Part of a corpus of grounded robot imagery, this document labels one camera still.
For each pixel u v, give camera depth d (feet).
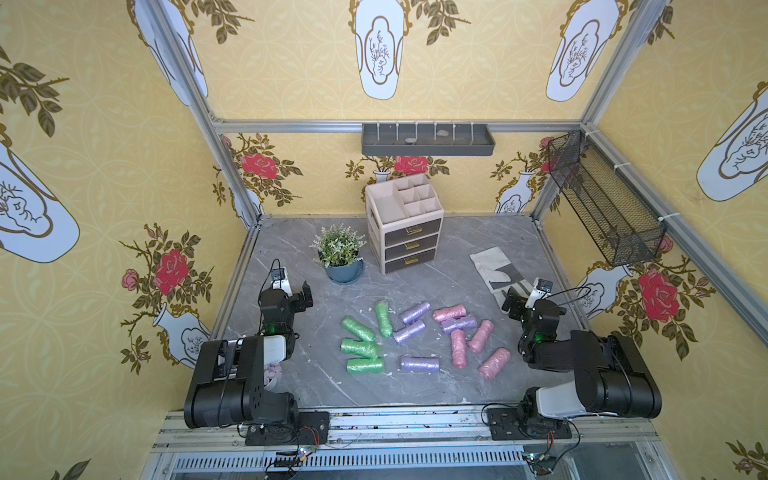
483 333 2.88
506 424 2.42
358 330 2.89
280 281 2.56
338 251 2.90
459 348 2.81
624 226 2.72
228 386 1.43
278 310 2.30
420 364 2.68
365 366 2.68
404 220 2.86
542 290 2.58
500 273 3.40
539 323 2.32
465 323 2.95
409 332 2.89
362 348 2.74
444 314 2.96
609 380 1.46
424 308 3.05
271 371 2.46
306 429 2.39
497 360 2.68
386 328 2.95
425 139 3.08
